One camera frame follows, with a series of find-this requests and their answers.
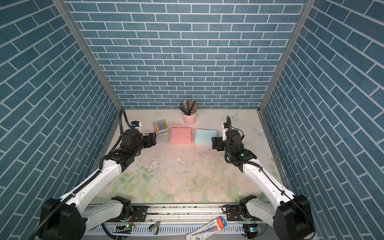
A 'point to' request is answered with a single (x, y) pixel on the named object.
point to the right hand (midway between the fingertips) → (218, 136)
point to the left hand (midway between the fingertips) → (150, 135)
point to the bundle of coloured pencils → (188, 107)
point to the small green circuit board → (122, 229)
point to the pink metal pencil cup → (189, 119)
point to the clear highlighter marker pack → (160, 127)
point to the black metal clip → (155, 225)
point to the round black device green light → (251, 230)
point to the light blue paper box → (204, 136)
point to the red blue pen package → (212, 227)
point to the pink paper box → (180, 135)
